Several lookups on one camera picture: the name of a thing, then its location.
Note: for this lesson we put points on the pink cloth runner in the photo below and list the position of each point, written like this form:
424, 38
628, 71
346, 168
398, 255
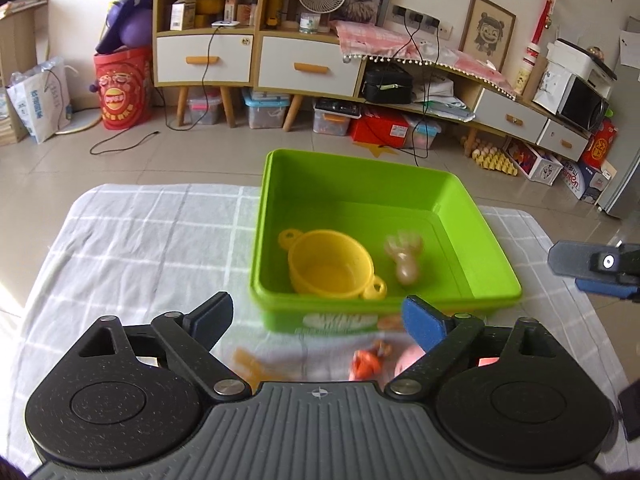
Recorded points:
381, 45

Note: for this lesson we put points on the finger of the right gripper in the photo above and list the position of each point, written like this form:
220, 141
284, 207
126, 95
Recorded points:
594, 261
621, 292

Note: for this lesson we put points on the black bag on shelf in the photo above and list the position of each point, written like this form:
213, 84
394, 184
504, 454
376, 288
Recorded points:
386, 83

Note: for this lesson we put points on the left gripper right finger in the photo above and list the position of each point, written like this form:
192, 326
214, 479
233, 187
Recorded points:
444, 340

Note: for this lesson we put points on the orange toy piece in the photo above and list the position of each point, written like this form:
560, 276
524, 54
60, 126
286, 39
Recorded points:
367, 363

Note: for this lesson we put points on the yellow toy pot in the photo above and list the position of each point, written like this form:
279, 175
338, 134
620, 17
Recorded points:
330, 265

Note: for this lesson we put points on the yellow egg tray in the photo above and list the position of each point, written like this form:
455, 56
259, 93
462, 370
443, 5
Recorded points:
487, 156

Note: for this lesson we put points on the gold antler toy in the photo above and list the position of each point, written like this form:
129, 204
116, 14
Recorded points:
405, 249

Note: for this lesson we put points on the green plastic bin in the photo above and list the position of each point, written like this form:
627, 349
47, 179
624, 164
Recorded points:
462, 266

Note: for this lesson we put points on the pink pig toy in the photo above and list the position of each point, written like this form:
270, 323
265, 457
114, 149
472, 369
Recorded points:
407, 358

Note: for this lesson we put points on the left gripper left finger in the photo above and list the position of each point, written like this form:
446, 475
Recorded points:
187, 340

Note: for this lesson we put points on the red cartoon bucket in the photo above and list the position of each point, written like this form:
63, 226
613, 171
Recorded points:
124, 85

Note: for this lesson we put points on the wooden sideboard cabinet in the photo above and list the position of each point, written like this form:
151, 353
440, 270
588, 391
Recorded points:
335, 64

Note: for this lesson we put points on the clear storage box blue lid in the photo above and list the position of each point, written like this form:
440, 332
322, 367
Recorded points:
265, 110

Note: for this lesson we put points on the white checked tablecloth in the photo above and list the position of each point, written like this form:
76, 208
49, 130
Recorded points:
138, 251

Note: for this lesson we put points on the white paper bag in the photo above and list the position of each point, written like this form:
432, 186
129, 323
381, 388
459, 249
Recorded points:
41, 99

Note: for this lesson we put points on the black microwave oven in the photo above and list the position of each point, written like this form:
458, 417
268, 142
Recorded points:
566, 95

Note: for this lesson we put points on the framed cartoon girl picture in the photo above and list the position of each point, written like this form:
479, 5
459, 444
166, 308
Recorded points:
487, 32

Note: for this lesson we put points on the red box under cabinet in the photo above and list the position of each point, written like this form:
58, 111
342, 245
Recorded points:
380, 126

